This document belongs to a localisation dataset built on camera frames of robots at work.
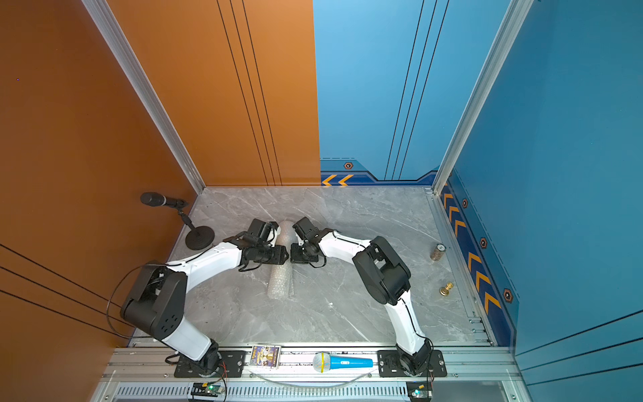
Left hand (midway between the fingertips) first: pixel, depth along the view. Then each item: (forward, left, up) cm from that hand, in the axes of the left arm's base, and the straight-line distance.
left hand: (283, 252), depth 93 cm
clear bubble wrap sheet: (-13, -1, +2) cm, 13 cm away
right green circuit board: (-41, -44, -6) cm, 60 cm away
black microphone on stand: (+8, +36, -4) cm, 37 cm away
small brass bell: (-13, -58, -3) cm, 59 cm away
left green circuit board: (-42, +17, -5) cm, 46 cm away
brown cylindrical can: (0, -58, +1) cm, 58 cm away
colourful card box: (-34, +1, -3) cm, 34 cm away
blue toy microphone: (-35, -16, 0) cm, 39 cm away
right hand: (-1, -4, -3) cm, 5 cm away
